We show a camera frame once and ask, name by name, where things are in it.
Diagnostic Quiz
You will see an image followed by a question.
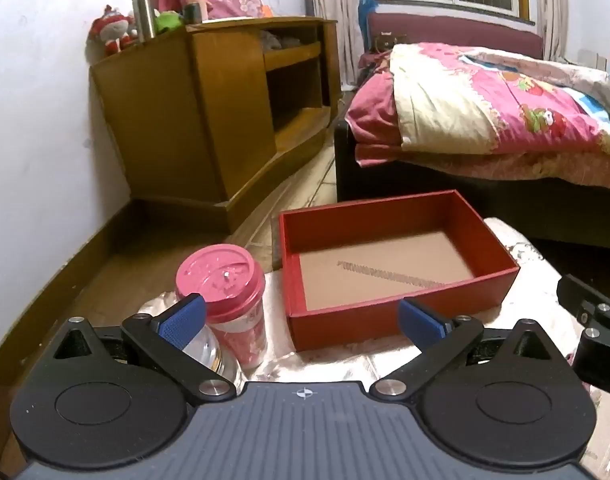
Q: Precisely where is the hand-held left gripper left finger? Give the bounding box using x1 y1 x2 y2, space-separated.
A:
50 294 236 405

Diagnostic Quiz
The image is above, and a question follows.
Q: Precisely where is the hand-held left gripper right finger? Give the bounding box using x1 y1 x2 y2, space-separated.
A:
369 297 568 403

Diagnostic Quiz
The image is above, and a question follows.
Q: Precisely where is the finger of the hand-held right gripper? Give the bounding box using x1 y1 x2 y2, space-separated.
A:
557 275 610 341

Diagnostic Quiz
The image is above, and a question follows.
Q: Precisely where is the red cardboard box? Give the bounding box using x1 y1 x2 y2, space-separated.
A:
277 189 520 352

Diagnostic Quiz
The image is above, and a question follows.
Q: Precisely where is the clear glass jar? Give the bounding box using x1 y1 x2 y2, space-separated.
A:
182 324 246 393

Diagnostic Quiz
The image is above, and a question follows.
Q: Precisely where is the pink lidded cup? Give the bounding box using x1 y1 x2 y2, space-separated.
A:
175 244 268 372

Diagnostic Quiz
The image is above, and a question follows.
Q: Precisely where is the wooden cabinet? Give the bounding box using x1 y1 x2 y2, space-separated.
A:
90 16 342 235

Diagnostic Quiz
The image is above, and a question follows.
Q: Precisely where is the red pink bed sheet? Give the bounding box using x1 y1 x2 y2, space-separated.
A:
345 52 610 193

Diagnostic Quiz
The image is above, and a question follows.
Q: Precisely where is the pink printed quilt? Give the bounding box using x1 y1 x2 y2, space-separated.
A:
389 42 610 161

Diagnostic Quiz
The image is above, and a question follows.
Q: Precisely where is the brown handbag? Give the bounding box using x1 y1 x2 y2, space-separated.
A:
375 32 410 54

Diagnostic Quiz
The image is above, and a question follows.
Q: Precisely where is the dark red headboard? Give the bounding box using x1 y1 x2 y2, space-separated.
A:
367 12 544 61

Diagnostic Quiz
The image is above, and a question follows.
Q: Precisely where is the grey cloth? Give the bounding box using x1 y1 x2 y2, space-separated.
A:
260 30 296 52

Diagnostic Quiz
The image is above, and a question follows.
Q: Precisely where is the green plush toy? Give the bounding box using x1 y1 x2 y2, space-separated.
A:
154 10 186 35

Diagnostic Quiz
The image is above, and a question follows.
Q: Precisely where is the beige curtain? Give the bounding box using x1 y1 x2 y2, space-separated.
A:
305 0 368 93
532 0 570 61

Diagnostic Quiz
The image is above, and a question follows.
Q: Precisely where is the red white plush doll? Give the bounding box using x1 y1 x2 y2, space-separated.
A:
87 5 138 56

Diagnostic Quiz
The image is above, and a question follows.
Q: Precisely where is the steel thermos bottle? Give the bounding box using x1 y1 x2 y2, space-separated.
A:
131 0 156 42

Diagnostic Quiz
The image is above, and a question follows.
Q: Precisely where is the blue cloth bag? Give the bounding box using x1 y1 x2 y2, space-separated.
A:
359 0 382 52

